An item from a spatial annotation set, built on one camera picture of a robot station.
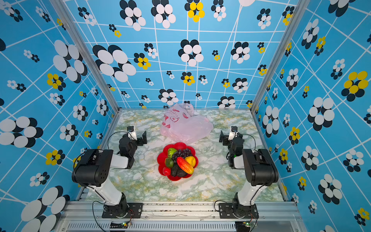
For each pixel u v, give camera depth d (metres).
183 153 0.87
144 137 0.87
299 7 0.68
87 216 0.75
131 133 0.80
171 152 0.88
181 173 0.80
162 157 0.89
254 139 0.81
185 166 0.80
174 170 0.83
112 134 1.08
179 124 0.94
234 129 0.80
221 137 0.87
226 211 0.72
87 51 0.85
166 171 0.79
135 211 0.73
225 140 0.86
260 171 0.47
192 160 0.85
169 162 0.81
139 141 0.86
